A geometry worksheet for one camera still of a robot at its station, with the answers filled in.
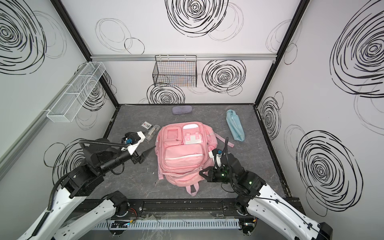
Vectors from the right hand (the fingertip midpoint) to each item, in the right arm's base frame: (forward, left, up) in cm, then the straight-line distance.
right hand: (197, 177), depth 68 cm
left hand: (+10, +20, +16) cm, 28 cm away
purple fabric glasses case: (+54, +12, -12) cm, 57 cm away
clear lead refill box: (+41, +36, -15) cm, 57 cm away
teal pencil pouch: (+41, -27, -13) cm, 50 cm away
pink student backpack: (+18, +8, -8) cm, 21 cm away
